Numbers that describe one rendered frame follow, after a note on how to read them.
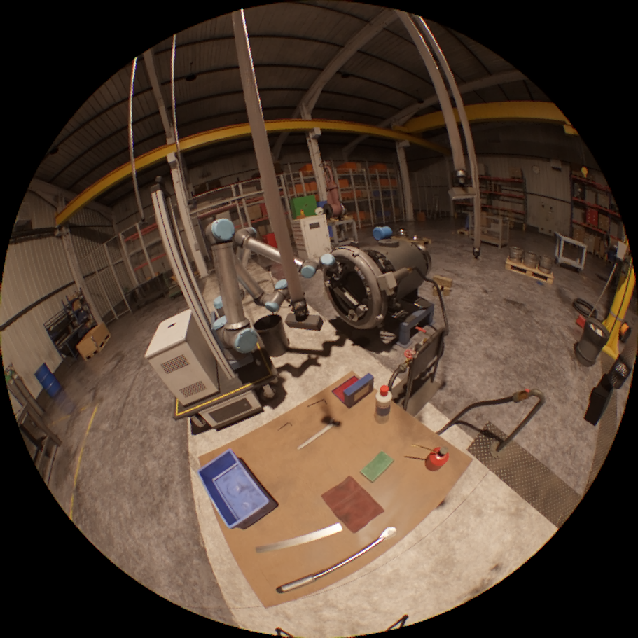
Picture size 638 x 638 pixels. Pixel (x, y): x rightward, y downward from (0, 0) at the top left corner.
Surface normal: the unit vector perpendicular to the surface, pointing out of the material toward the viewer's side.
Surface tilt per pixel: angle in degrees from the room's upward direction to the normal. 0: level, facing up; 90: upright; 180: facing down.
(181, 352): 90
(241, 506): 0
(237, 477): 0
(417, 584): 0
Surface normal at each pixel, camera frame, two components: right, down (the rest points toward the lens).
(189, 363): 0.46, 0.38
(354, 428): -0.18, -0.84
